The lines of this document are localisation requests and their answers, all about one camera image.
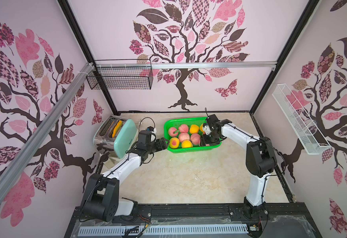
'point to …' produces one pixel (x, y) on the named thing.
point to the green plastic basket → (176, 123)
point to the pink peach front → (171, 132)
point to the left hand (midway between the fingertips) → (164, 145)
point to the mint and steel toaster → (115, 135)
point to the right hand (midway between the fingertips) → (205, 145)
